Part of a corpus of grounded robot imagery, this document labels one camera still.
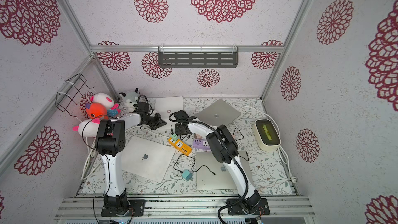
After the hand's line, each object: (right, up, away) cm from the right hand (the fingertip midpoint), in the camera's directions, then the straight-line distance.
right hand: (178, 128), depth 102 cm
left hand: (-7, +4, +3) cm, 9 cm away
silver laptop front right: (+20, -23, -18) cm, 35 cm away
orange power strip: (+3, -10, -9) cm, 14 cm away
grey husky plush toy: (-29, +18, -7) cm, 35 cm away
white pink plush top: (-45, +19, -7) cm, 49 cm away
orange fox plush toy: (-45, +12, -14) cm, 49 cm away
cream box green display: (+55, -4, -9) cm, 56 cm away
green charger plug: (-1, -4, -10) cm, 11 cm away
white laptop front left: (-16, -16, -12) cm, 25 cm away
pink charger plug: (+14, -4, -5) cm, 15 cm away
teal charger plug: (+7, -22, -20) cm, 31 cm away
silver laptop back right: (+29, +10, +12) cm, 33 cm away
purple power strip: (+15, -8, -9) cm, 19 cm away
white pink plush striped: (-43, +3, -22) cm, 48 cm away
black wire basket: (-50, +19, -24) cm, 58 cm away
